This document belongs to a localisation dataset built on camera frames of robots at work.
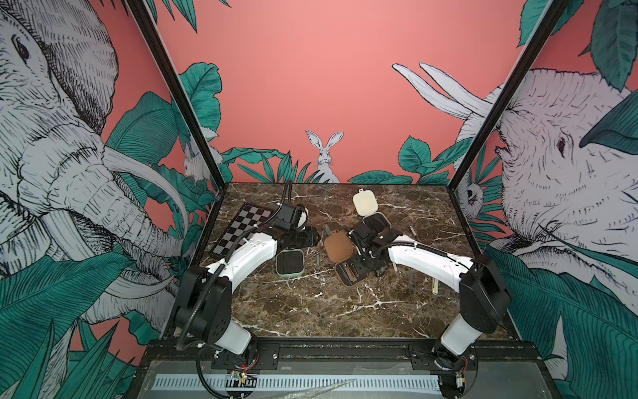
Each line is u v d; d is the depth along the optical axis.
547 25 0.71
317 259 0.95
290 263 0.93
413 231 1.04
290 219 0.68
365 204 1.10
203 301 0.40
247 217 1.05
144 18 0.70
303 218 0.73
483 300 0.45
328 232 1.04
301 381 0.70
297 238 0.73
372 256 0.61
